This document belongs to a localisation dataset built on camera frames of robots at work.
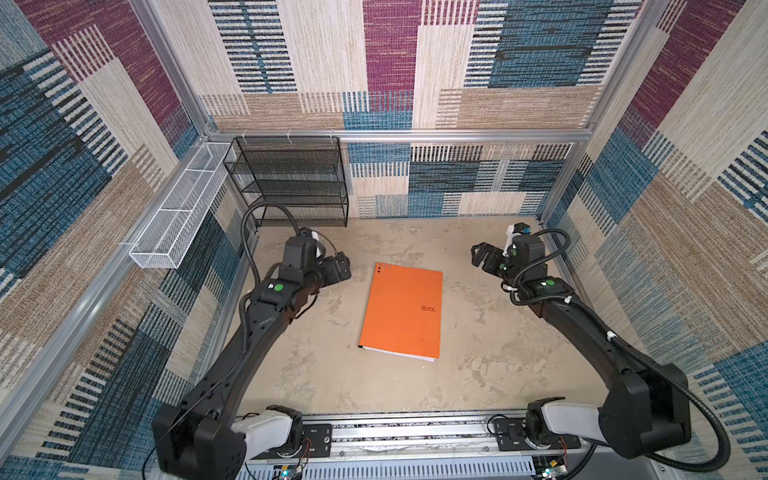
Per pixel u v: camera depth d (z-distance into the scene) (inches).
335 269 27.2
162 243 27.5
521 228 29.2
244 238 47.5
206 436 14.5
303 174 42.6
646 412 15.8
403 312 38.0
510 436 28.8
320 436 29.1
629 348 18.0
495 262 29.4
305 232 26.9
